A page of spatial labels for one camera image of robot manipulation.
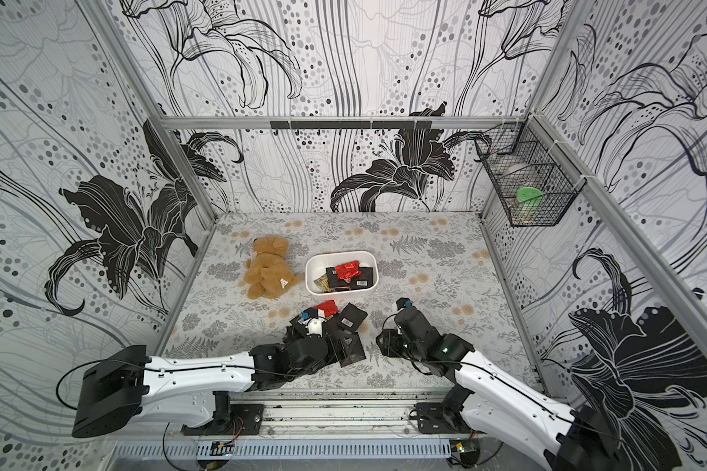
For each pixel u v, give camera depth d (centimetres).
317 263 99
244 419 73
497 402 47
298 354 57
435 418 69
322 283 98
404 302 72
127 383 47
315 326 72
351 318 91
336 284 96
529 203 71
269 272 88
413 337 60
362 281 96
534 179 80
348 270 98
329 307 93
